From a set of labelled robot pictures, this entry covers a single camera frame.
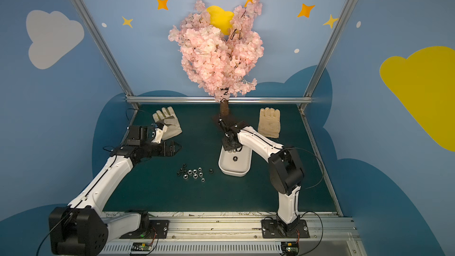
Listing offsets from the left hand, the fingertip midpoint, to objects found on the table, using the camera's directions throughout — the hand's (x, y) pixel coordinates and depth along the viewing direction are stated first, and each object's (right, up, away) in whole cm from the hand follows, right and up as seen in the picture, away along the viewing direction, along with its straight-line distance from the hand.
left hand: (173, 144), depth 83 cm
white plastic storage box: (+32, -14, +10) cm, 37 cm away
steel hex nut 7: (+13, -19, +5) cm, 24 cm away
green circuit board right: (+52, -43, -10) cm, 68 cm away
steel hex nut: (+30, -9, +13) cm, 34 cm away
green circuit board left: (-10, -41, -11) cm, 44 cm away
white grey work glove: (-14, +14, +32) cm, 37 cm away
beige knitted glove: (+52, +11, +29) cm, 61 cm away
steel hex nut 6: (+11, -14, +8) cm, 19 cm away
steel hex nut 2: (+9, -17, +6) cm, 21 cm away
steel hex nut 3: (+6, -15, +7) cm, 18 cm away
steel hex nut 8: (0, -16, +8) cm, 18 cm away
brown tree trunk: (+23, +20, +22) cm, 38 cm away
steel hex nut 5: (+3, -13, +10) cm, 16 cm away
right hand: (+28, -1, +9) cm, 30 cm away
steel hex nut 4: (+8, -15, +8) cm, 19 cm away
